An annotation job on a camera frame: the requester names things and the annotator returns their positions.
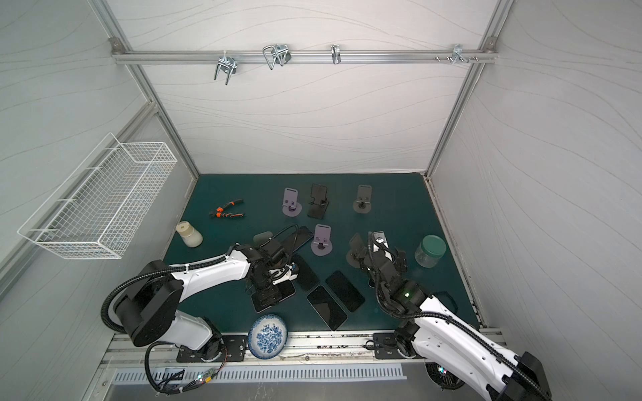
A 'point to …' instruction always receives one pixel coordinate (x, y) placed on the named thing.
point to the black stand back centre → (319, 202)
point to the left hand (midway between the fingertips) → (275, 287)
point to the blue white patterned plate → (267, 337)
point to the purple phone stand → (322, 244)
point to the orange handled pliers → (219, 212)
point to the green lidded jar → (430, 250)
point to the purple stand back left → (291, 206)
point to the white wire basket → (97, 210)
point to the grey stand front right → (358, 251)
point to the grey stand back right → (363, 203)
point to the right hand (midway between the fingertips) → (386, 245)
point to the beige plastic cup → (191, 236)
